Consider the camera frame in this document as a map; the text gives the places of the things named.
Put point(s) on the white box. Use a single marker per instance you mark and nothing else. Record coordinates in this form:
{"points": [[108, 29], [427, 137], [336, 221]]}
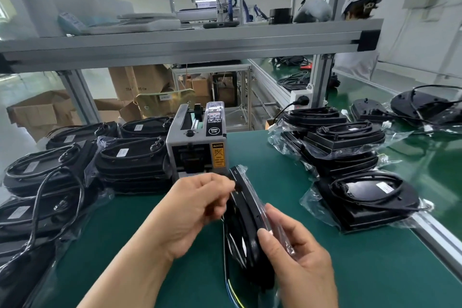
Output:
{"points": [[97, 7]]}

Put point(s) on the white power socket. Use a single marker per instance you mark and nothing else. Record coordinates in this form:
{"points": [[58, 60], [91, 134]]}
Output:
{"points": [[301, 99]]}

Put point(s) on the small brown cardboard box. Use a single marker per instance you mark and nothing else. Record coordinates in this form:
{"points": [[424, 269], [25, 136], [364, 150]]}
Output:
{"points": [[269, 124]]}

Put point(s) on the person's left hand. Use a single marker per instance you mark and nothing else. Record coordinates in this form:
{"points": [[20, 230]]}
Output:
{"points": [[184, 217]]}

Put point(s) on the grey metal shelf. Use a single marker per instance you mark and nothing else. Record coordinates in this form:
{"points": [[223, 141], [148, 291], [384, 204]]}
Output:
{"points": [[195, 43]]}

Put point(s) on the grey barcode scanner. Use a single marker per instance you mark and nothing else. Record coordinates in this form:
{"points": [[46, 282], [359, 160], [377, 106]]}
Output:
{"points": [[312, 9]]}

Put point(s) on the unbagged black lamps with cables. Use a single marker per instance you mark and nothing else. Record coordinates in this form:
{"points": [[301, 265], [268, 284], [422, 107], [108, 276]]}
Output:
{"points": [[415, 108]]}

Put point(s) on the aluminium table edge rail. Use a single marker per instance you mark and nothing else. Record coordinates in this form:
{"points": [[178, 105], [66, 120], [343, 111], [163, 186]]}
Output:
{"points": [[437, 239]]}

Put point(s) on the white handset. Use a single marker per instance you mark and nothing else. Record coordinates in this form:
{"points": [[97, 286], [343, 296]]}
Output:
{"points": [[72, 24]]}

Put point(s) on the group of bagged black lamps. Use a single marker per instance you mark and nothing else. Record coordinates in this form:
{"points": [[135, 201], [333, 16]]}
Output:
{"points": [[354, 167]]}

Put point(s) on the black cup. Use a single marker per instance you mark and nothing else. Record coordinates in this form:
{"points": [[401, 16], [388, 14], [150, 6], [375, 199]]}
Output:
{"points": [[280, 15]]}

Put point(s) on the grey tape dispenser machine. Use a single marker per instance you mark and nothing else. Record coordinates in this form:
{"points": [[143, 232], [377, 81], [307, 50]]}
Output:
{"points": [[191, 138]]}

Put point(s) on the black phone on shelf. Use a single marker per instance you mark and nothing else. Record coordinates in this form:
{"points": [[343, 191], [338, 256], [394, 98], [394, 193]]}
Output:
{"points": [[221, 24]]}

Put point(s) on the person's right hand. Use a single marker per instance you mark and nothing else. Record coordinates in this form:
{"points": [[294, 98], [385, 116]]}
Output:
{"points": [[307, 275]]}

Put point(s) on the white flat scale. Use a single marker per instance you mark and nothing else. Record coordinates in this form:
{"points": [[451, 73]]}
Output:
{"points": [[137, 24]]}

